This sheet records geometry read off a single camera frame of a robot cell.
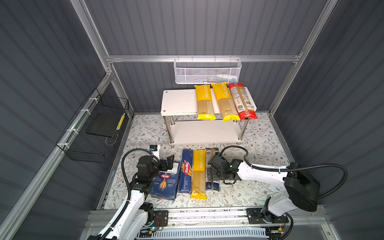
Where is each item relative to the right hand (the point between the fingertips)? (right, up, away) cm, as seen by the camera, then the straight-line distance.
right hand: (215, 175), depth 86 cm
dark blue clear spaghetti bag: (-2, -2, -3) cm, 4 cm away
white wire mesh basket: (-2, +76, +38) cm, 85 cm away
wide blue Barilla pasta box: (-28, -2, -7) cm, 29 cm away
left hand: (-28, +12, -3) cm, 31 cm away
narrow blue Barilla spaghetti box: (-17, 0, -1) cm, 17 cm away
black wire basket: (-63, +24, -13) cm, 69 cm away
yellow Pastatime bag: (-9, 0, -1) cm, 9 cm away
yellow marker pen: (-51, +31, -7) cm, 61 cm away
